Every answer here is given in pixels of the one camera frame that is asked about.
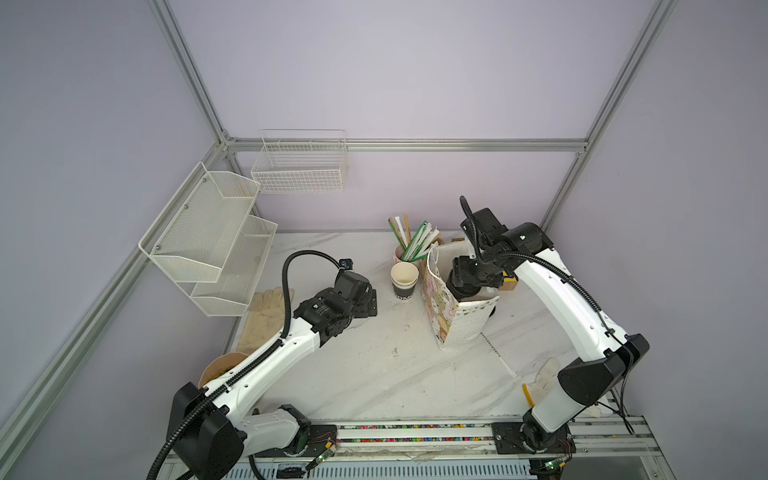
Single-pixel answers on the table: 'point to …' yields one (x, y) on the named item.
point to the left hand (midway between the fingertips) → (354, 299)
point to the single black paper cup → (464, 290)
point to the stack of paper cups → (404, 277)
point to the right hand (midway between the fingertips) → (460, 278)
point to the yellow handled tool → (528, 395)
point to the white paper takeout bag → (454, 322)
